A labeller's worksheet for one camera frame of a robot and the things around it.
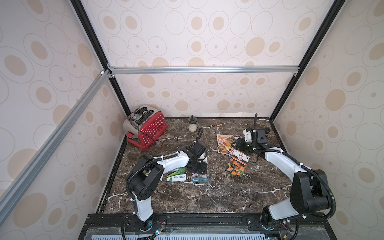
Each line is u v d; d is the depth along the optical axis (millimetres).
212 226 731
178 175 899
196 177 876
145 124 936
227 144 1016
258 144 680
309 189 437
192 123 1058
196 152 726
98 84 799
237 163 944
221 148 1011
